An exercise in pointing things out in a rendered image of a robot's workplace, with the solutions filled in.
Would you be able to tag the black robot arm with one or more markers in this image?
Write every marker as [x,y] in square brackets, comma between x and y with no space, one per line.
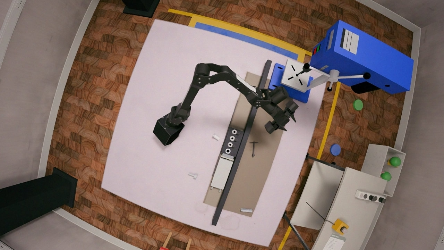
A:
[253,94]

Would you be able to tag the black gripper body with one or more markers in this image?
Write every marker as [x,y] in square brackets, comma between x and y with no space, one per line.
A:
[290,107]

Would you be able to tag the long black bar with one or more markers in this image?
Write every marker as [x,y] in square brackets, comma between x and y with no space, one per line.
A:
[241,148]

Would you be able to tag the blue drill press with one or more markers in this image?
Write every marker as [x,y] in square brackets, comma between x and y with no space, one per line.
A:
[350,56]

